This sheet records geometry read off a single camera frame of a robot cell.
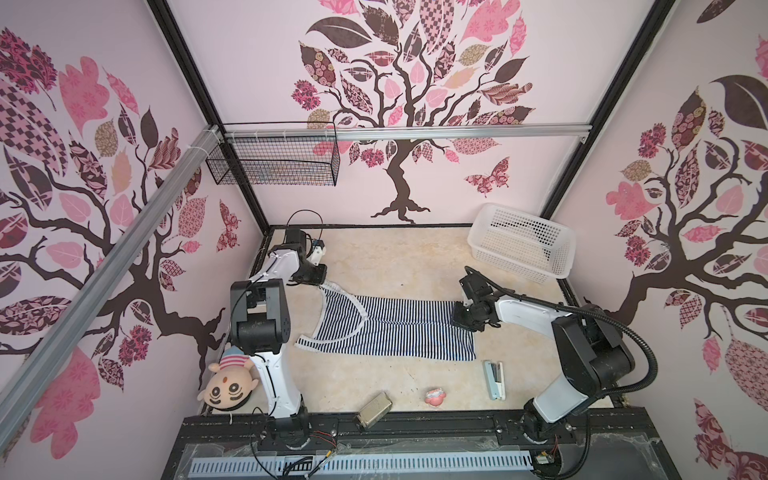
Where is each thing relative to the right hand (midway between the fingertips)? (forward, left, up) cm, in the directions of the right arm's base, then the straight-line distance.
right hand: (451, 319), depth 93 cm
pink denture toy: (-24, +8, +3) cm, 25 cm away
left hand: (+13, +43, +4) cm, 45 cm away
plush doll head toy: (-20, +60, +8) cm, 64 cm away
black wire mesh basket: (+43, +56, +34) cm, 78 cm away
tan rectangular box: (-27, +24, +3) cm, 36 cm away
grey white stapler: (-19, -9, +1) cm, 21 cm away
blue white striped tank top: (-1, +22, 0) cm, 22 cm away
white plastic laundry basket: (+32, -34, -1) cm, 46 cm away
